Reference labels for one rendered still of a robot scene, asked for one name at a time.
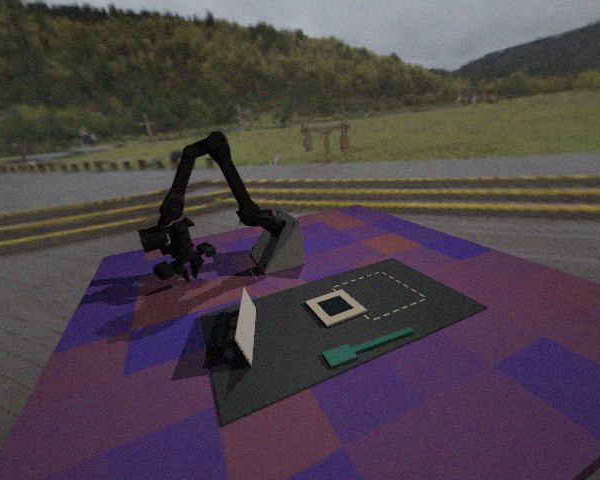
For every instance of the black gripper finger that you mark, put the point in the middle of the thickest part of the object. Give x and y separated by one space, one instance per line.
184 273
195 267

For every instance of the beige square tile with dark square centre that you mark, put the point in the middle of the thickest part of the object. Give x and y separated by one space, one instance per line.
335 307

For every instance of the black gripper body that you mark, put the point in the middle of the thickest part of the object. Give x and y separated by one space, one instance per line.
183 254

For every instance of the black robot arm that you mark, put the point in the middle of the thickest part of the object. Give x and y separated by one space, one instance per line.
217 146

